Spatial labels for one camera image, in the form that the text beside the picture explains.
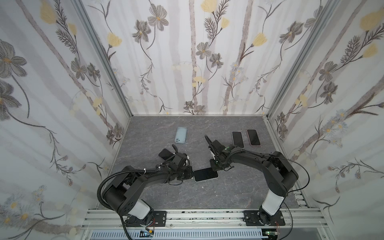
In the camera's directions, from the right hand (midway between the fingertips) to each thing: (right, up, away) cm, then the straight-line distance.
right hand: (210, 165), depth 91 cm
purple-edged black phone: (-4, -6, +2) cm, 8 cm away
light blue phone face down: (+21, +15, +14) cm, 29 cm away
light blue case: (-3, -6, +1) cm, 7 cm away
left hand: (-11, -3, -2) cm, 11 cm away
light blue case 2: (-20, +18, +18) cm, 32 cm away
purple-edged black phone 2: (-29, +5, +8) cm, 31 cm away
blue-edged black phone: (+21, +15, +13) cm, 29 cm away
